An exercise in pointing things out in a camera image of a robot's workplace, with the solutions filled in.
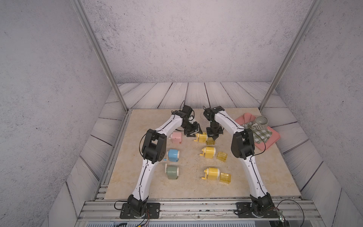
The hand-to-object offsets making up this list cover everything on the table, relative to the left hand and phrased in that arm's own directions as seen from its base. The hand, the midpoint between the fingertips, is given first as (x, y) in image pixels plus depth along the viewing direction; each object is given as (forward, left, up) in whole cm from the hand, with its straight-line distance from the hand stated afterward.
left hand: (202, 134), depth 95 cm
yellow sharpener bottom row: (-26, -3, -1) cm, 26 cm away
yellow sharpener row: (-13, -3, -1) cm, 13 cm away
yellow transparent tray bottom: (-26, -12, -9) cm, 30 cm away
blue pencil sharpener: (-14, +19, -2) cm, 24 cm away
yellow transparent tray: (-12, -13, -8) cm, 19 cm away
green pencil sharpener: (-25, +19, -1) cm, 31 cm away
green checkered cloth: (+1, -41, -6) cm, 41 cm away
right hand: (0, -8, -4) cm, 9 cm away
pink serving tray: (+19, -38, -6) cm, 43 cm away
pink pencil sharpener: (-1, +17, -1) cm, 17 cm away
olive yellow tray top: (-2, -6, -6) cm, 9 cm away
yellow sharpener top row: (-2, 0, -2) cm, 2 cm away
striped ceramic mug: (+12, -45, -4) cm, 47 cm away
